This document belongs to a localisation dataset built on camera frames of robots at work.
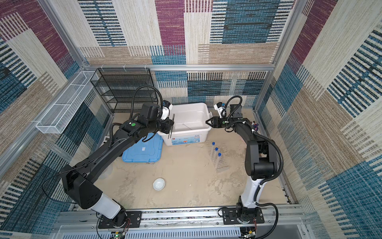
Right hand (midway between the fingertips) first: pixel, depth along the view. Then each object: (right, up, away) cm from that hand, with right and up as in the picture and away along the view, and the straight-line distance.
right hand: (208, 122), depth 91 cm
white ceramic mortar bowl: (-29, -34, -7) cm, 45 cm away
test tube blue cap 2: (+3, -22, -2) cm, 22 cm away
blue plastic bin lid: (-37, -18, +5) cm, 42 cm away
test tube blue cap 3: (+4, -17, -13) cm, 22 cm away
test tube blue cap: (+2, -17, -2) cm, 18 cm away
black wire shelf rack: (-58, +24, +17) cm, 65 cm away
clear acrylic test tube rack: (+9, -25, -1) cm, 26 cm away
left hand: (-20, +1, -14) cm, 24 cm away
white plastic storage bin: (-12, -3, +16) cm, 20 cm away
